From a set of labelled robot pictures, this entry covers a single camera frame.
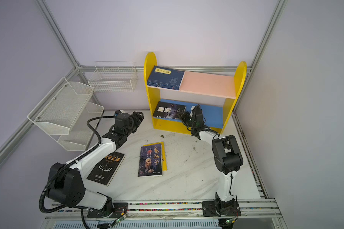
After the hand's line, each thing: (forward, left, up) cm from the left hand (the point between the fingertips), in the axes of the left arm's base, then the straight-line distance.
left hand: (141, 116), depth 84 cm
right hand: (+8, -21, -5) cm, 23 cm away
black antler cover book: (-25, +23, -23) cm, 41 cm away
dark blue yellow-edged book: (-19, -5, -21) cm, 29 cm away
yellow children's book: (-18, -13, -23) cm, 32 cm away
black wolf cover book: (+14, -12, -8) cm, 20 cm away
